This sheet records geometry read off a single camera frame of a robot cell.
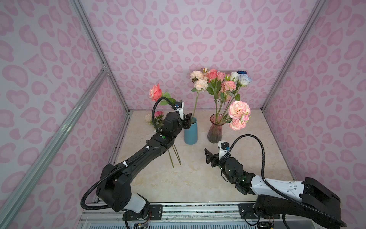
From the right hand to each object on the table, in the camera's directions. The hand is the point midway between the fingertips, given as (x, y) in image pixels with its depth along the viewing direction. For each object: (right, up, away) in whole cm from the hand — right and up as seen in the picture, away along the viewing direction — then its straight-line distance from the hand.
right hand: (210, 147), depth 78 cm
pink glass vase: (+6, +7, +17) cm, 19 cm away
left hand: (-12, +20, 0) cm, 23 cm away
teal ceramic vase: (-11, +5, +15) cm, 19 cm away
